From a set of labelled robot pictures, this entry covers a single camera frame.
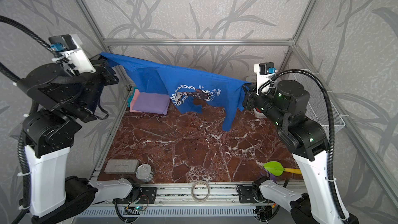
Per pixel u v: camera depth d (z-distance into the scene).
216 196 0.75
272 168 0.82
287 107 0.35
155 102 1.05
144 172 0.76
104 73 0.39
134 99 1.09
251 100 0.45
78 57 0.36
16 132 0.53
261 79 0.43
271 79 0.40
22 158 0.31
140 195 0.70
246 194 0.73
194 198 0.73
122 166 0.80
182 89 0.60
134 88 1.12
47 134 0.29
